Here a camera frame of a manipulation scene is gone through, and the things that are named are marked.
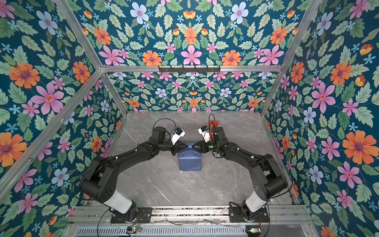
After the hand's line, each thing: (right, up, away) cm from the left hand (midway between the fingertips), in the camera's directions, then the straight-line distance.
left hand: (188, 142), depth 83 cm
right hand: (+4, -2, +3) cm, 5 cm away
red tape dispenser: (+16, +11, +19) cm, 27 cm away
